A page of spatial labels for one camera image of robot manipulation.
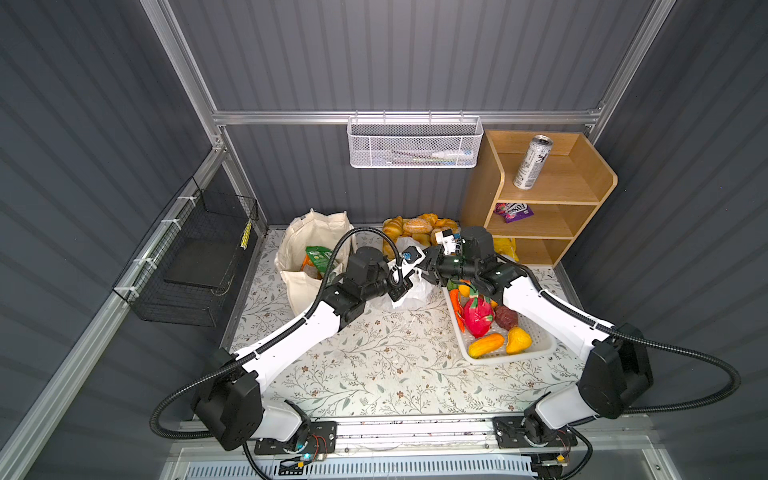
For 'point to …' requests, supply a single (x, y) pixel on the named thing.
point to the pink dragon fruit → (478, 314)
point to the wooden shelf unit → (533, 188)
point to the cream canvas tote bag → (313, 228)
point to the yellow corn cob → (485, 345)
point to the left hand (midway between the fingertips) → (415, 266)
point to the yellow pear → (518, 340)
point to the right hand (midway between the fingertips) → (409, 265)
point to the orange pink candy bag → (309, 268)
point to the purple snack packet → (514, 212)
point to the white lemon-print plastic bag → (422, 292)
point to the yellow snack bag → (506, 246)
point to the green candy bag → (320, 256)
